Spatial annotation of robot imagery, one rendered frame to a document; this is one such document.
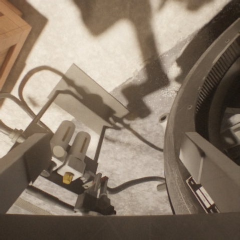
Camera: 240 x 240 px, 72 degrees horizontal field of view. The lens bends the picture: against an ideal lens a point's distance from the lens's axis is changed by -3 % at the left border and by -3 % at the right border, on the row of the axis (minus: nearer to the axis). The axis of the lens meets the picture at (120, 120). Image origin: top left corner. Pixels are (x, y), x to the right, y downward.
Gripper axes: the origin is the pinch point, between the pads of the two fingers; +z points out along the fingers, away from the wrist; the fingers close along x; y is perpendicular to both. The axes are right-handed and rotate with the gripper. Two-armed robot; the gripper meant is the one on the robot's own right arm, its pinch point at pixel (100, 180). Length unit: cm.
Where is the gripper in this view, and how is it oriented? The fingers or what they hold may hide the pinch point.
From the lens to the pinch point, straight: 69.4
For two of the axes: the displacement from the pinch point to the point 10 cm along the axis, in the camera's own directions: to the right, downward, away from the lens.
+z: 1.1, -6.3, 7.7
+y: 6.8, -5.2, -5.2
